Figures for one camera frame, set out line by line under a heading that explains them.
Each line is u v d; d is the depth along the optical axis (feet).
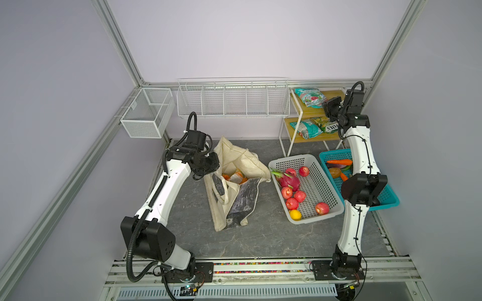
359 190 1.91
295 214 2.75
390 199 2.84
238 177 2.91
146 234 1.33
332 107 2.57
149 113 3.30
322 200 3.00
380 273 2.43
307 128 3.26
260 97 3.45
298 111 2.80
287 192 2.85
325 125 3.35
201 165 2.11
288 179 2.99
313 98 2.91
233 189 2.30
